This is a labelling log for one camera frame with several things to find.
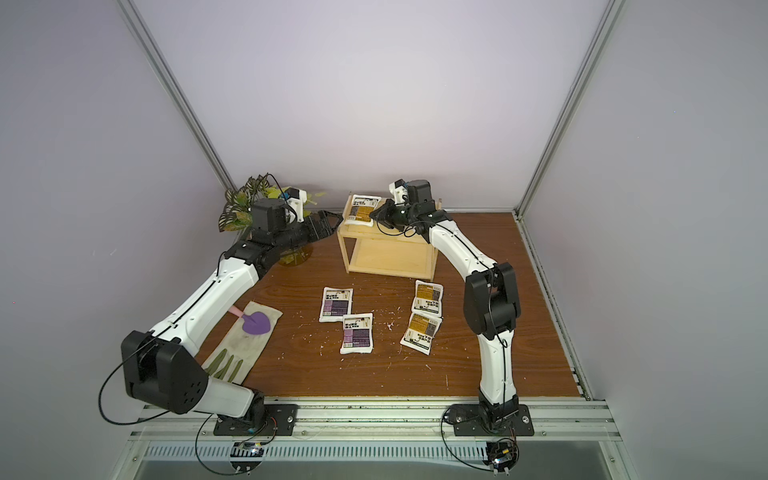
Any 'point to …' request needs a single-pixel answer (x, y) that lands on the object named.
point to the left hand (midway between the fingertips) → (335, 219)
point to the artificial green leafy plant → (237, 213)
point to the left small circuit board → (246, 457)
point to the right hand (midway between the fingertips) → (369, 208)
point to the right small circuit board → (501, 455)
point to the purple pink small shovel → (256, 323)
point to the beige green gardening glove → (237, 351)
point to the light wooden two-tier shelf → (374, 250)
